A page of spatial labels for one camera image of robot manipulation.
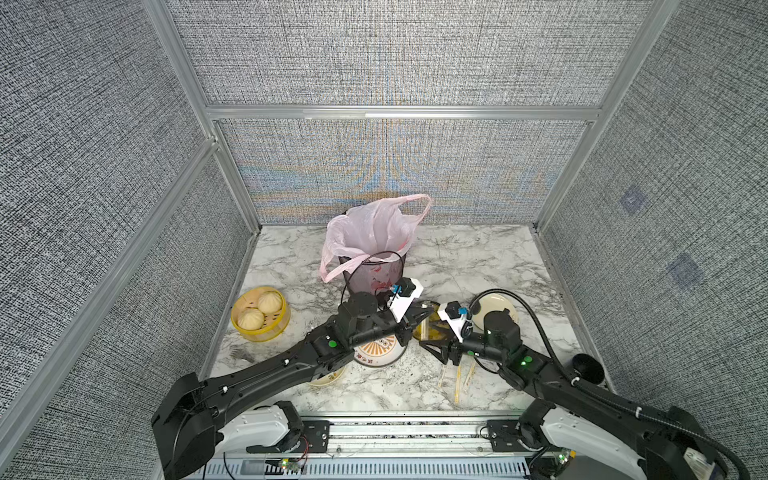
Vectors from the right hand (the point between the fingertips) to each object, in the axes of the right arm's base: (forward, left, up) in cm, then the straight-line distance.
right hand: (426, 327), depth 75 cm
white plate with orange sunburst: (0, +12, -16) cm, 20 cm away
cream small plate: (-9, +27, -14) cm, 32 cm away
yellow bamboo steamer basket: (+6, +43, -12) cm, 45 cm away
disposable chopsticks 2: (-10, -9, -17) cm, 22 cm away
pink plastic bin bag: (+31, +11, +1) cm, 33 cm away
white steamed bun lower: (+7, +49, -10) cm, 51 cm away
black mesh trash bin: (+15, +13, 0) cm, 20 cm away
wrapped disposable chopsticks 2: (-7, -6, -17) cm, 19 cm away
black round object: (-6, -45, -13) cm, 47 cm away
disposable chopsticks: (-2, +1, +2) cm, 3 cm away
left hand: (0, -1, +10) cm, 10 cm away
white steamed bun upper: (+12, +45, -9) cm, 48 cm away
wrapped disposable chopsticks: (-7, -14, -16) cm, 22 cm away
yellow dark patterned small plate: (0, -3, -2) cm, 4 cm away
